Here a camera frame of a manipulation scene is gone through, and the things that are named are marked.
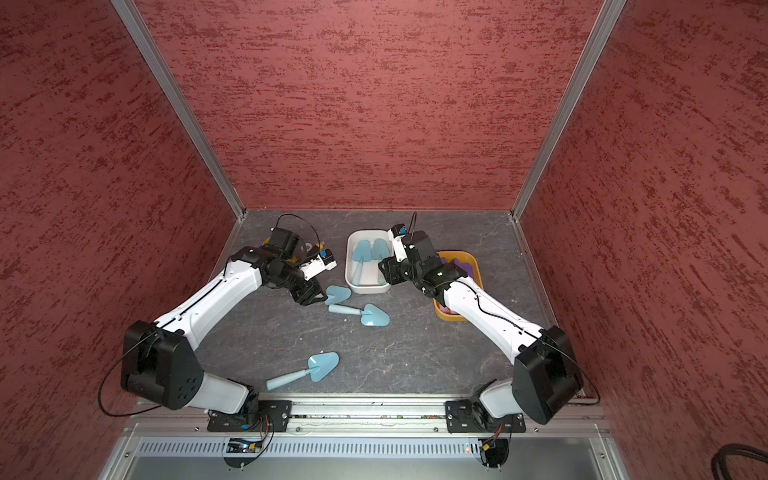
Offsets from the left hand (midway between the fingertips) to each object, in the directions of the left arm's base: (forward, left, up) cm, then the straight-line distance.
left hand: (315, 293), depth 83 cm
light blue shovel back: (+6, -3, -12) cm, 14 cm away
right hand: (+5, -20, +5) cm, 21 cm away
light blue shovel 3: (-16, -2, -11) cm, 20 cm away
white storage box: (+10, -14, -11) cm, 20 cm away
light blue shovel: (+24, -17, -11) cm, 32 cm away
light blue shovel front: (+23, -11, -12) cm, 28 cm away
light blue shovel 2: (-1, -15, -11) cm, 19 cm away
